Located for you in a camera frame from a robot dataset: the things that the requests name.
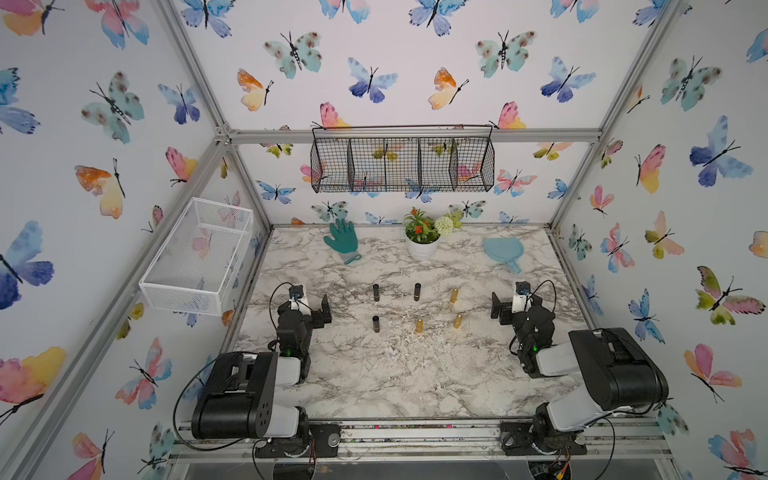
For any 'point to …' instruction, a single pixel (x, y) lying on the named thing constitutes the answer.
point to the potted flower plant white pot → (422, 250)
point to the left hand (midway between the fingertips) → (312, 294)
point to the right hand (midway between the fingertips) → (515, 290)
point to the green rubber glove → (345, 237)
